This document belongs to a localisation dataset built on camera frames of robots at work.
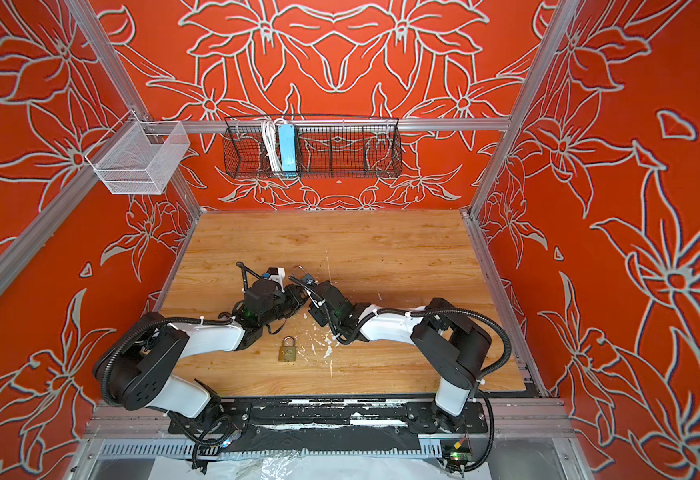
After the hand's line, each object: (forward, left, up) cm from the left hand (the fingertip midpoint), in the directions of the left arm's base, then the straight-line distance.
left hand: (316, 288), depth 86 cm
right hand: (-1, +1, -3) cm, 4 cm away
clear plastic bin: (+32, +59, +22) cm, 70 cm away
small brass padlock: (-16, +7, -9) cm, 20 cm away
